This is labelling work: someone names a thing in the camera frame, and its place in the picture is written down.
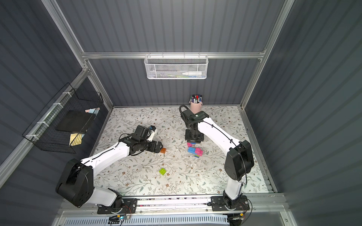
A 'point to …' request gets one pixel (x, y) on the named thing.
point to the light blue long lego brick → (191, 149)
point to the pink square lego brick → (189, 144)
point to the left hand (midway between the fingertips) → (157, 145)
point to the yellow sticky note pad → (75, 139)
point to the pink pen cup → (195, 107)
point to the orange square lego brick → (163, 150)
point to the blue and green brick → (196, 156)
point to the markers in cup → (196, 99)
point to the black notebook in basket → (73, 121)
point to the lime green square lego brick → (162, 171)
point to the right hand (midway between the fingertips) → (191, 142)
